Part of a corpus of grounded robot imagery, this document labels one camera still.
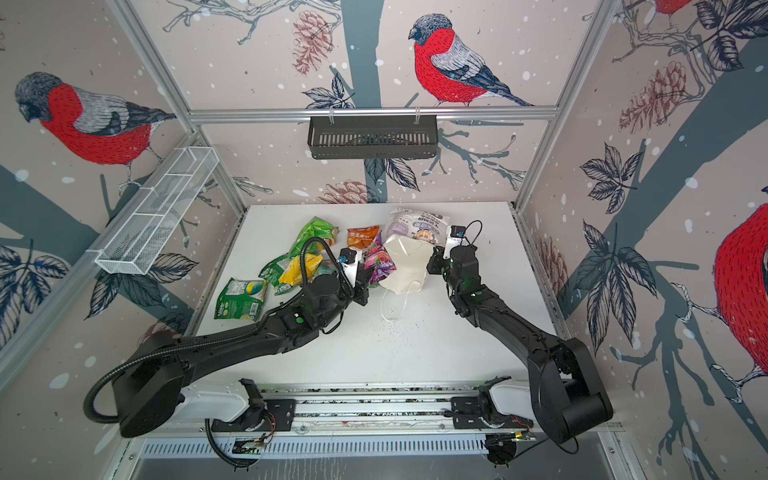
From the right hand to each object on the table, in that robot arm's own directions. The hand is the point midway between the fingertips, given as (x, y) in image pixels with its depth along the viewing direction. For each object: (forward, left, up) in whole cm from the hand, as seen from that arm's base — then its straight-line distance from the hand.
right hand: (433, 248), depth 86 cm
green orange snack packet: (-2, +53, -13) cm, 54 cm away
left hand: (-11, +17, +5) cm, 20 cm away
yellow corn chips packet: (-4, +44, -9) cm, 45 cm away
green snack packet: (+12, +40, -5) cm, 42 cm away
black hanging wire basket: (+41, +21, +12) cm, 47 cm away
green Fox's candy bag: (-12, +59, -12) cm, 62 cm away
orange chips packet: (+14, +24, -13) cm, 31 cm away
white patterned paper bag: (-2, +7, +5) cm, 9 cm away
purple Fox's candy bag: (-10, +15, +7) cm, 19 cm away
